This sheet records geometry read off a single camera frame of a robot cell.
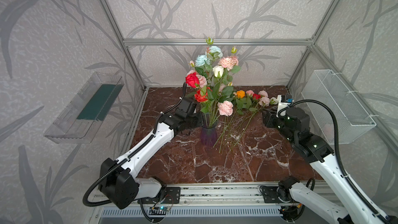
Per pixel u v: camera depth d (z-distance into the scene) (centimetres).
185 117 59
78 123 63
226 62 66
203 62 67
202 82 68
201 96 64
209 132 87
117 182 39
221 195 75
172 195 73
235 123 100
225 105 68
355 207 39
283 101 58
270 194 74
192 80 59
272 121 61
